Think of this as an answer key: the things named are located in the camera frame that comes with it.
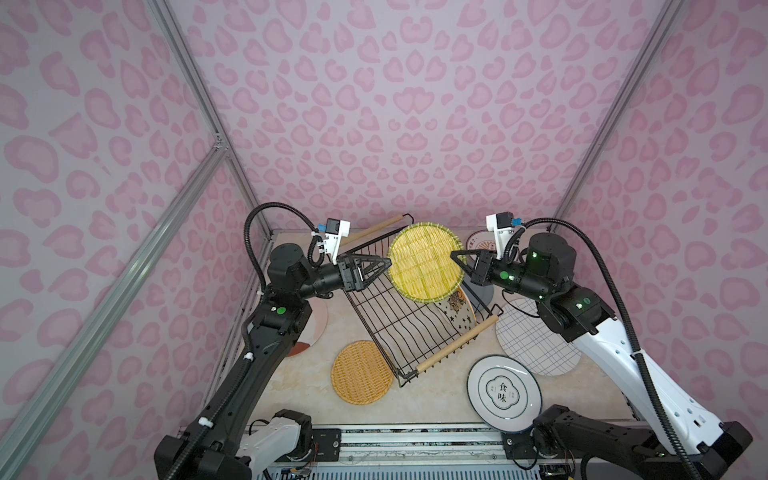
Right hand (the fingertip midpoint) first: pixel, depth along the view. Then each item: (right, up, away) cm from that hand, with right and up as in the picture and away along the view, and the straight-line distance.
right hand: (453, 255), depth 62 cm
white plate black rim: (+17, -37, +18) cm, 45 cm away
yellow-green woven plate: (-7, -2, +4) cm, 8 cm away
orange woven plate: (-21, -33, +22) cm, 45 cm away
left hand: (-14, -1, -1) cm, 14 cm away
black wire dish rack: (-7, -23, +26) cm, 36 cm away
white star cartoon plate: (+6, -17, +28) cm, 33 cm away
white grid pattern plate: (+28, -25, +28) cm, 47 cm away
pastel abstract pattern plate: (-38, -23, +32) cm, 55 cm away
